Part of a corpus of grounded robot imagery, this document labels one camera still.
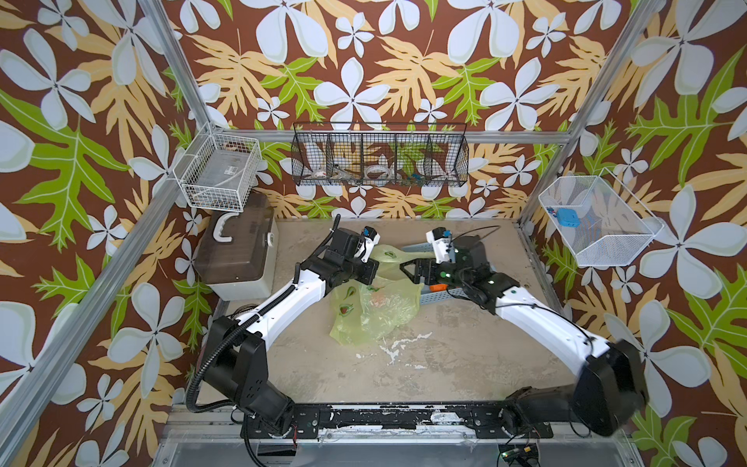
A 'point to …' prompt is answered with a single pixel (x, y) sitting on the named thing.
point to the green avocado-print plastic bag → (364, 314)
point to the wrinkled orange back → (378, 300)
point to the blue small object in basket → (568, 218)
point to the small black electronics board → (518, 452)
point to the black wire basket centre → (379, 154)
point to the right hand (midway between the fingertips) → (408, 265)
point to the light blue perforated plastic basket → (429, 293)
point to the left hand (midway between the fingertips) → (378, 262)
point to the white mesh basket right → (598, 221)
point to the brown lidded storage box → (237, 254)
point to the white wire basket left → (218, 170)
